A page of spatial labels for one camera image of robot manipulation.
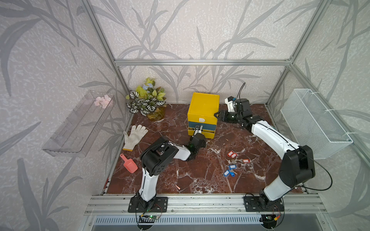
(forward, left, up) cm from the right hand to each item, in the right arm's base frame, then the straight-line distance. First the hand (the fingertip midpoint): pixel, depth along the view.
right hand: (215, 114), depth 85 cm
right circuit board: (-50, -24, -25) cm, 61 cm away
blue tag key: (-27, -10, -22) cm, 36 cm away
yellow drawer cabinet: (+4, +8, 0) cm, 9 cm away
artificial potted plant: (+8, +41, +5) cm, 42 cm away
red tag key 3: (-17, -12, -22) cm, 30 cm away
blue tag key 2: (-24, -10, -22) cm, 34 cm away
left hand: (-3, +8, -19) cm, 21 cm away
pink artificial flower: (0, +62, +11) cm, 63 cm away
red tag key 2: (-15, -10, -22) cm, 28 cm away
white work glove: (+1, +54, -21) cm, 59 cm away
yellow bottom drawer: (-4, +5, -15) cm, 16 cm away
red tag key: (-20, -19, -22) cm, 35 cm away
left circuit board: (-49, +33, -21) cm, 63 cm away
